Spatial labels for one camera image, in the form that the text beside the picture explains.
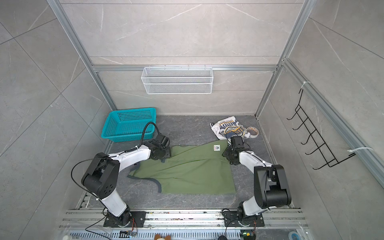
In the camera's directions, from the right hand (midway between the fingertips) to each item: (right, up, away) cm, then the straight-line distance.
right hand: (227, 153), depth 95 cm
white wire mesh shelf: (-33, +50, +6) cm, 60 cm away
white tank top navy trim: (+2, +16, +12) cm, 20 cm away
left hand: (-39, +2, -1) cm, 39 cm away
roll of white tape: (+23, +14, +15) cm, 31 cm away
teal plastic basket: (-76, +18, +19) cm, 81 cm away
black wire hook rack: (+33, +4, -37) cm, 50 cm away
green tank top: (-16, -9, -4) cm, 19 cm away
